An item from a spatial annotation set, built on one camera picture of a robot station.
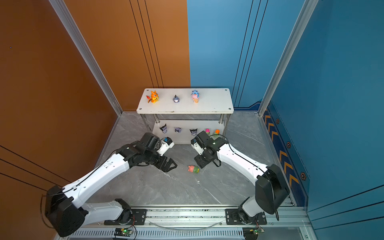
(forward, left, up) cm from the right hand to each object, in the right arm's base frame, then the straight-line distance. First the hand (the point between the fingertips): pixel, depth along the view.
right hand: (201, 160), depth 83 cm
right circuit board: (-32, -24, -12) cm, 42 cm away
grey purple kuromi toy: (+19, +4, +1) cm, 19 cm away
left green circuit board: (-32, +38, -11) cm, 51 cm away
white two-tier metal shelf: (+46, +15, -9) cm, 49 cm away
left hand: (-3, +16, +5) cm, 17 cm away
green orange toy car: (+20, -11, -1) cm, 23 cm away
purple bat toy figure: (+22, +15, 0) cm, 27 cm away
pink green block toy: (+22, -5, -2) cm, 23 cm away
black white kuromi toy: (+22, +24, +1) cm, 32 cm away
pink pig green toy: (-2, +4, -7) cm, 9 cm away
